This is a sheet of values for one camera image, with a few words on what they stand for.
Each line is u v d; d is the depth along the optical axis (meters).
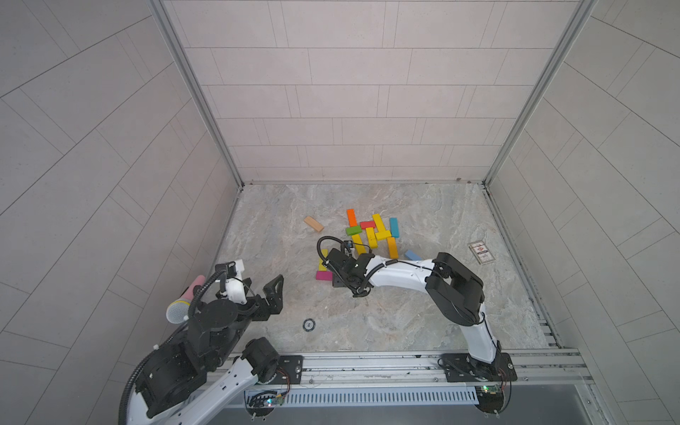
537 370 0.72
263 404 0.65
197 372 0.41
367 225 1.03
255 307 0.47
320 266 0.71
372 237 0.97
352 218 1.05
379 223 1.02
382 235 0.99
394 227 1.02
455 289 0.50
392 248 0.96
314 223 1.02
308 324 0.79
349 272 0.67
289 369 0.71
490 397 0.69
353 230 1.01
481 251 0.94
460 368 0.71
